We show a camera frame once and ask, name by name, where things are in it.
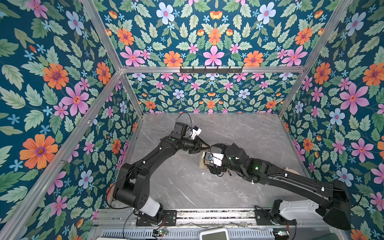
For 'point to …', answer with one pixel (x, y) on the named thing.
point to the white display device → (214, 234)
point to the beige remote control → (202, 164)
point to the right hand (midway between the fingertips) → (211, 151)
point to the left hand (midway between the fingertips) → (211, 145)
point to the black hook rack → (210, 70)
